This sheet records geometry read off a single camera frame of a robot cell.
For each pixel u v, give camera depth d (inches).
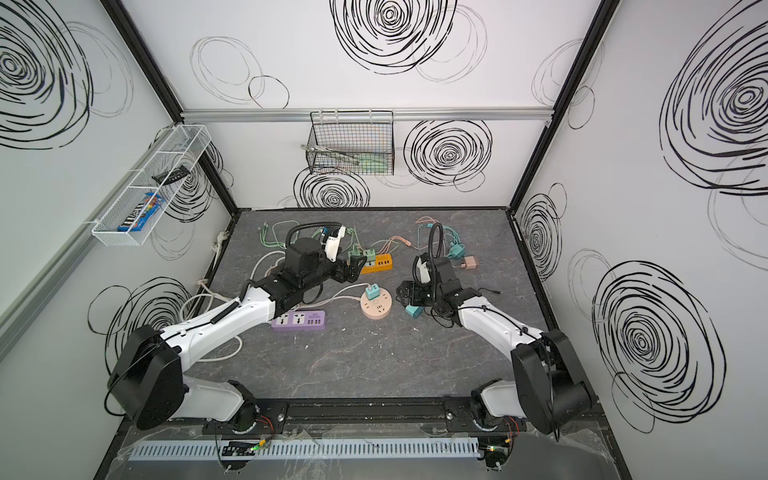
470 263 39.6
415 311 35.5
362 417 29.6
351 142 35.0
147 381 16.1
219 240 44.0
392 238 42.8
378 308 35.9
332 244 28.3
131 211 27.9
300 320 34.3
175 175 31.3
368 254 38.9
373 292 35.1
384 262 40.0
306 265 24.0
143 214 26.8
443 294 26.7
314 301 27.4
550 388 16.6
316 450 30.3
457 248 40.9
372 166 39.0
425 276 31.1
